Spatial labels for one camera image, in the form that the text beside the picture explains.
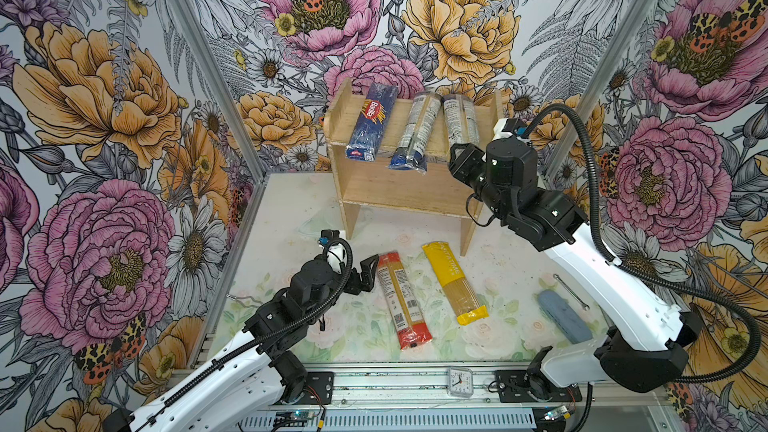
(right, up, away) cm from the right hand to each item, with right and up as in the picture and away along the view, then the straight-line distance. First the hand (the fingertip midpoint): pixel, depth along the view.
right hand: (454, 160), depth 64 cm
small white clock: (+4, -53, +10) cm, 54 cm away
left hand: (-21, -24, +9) cm, 33 cm away
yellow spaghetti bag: (+6, -35, +24) cm, 43 cm away
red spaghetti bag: (-8, -42, +18) cm, 46 cm away
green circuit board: (-36, -59, +7) cm, 69 cm away
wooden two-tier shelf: (-18, -4, +26) cm, 32 cm away
